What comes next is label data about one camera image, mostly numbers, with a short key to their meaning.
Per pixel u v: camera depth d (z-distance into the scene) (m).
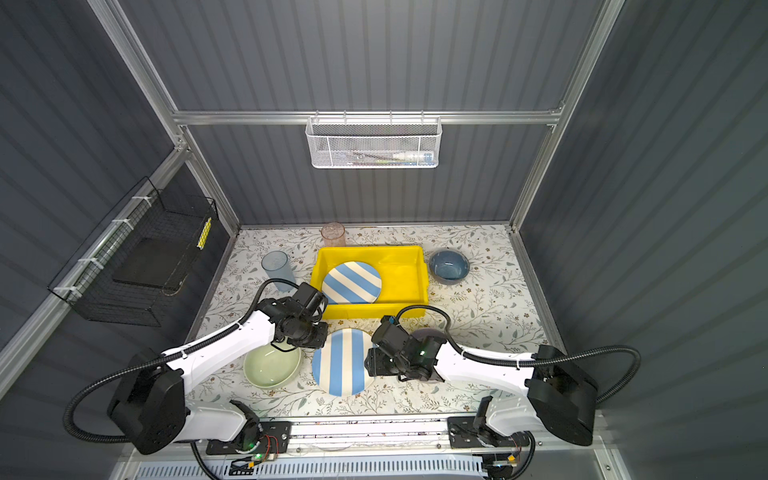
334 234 1.03
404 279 1.03
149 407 0.41
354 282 0.99
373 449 0.73
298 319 0.64
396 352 0.62
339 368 0.85
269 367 0.82
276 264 0.97
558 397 0.42
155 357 0.44
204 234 0.83
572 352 0.90
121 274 0.69
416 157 0.89
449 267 1.05
